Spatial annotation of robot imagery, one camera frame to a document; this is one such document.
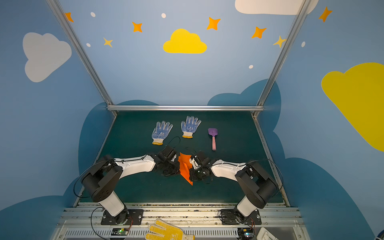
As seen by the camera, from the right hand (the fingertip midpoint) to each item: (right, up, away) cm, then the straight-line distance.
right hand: (190, 177), depth 88 cm
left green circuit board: (-34, -21, -16) cm, 43 cm away
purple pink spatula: (+17, +26, +20) cm, 37 cm away
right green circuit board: (+27, -22, -16) cm, 38 cm away
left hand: (-5, +2, 0) cm, 5 cm away
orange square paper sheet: (-3, +7, 0) cm, 7 cm away
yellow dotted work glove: (-8, -21, -17) cm, 28 cm away
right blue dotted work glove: (+1, +31, +27) cm, 42 cm away
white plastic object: (+35, -21, -19) cm, 45 cm away
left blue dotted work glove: (-22, +25, +20) cm, 39 cm away
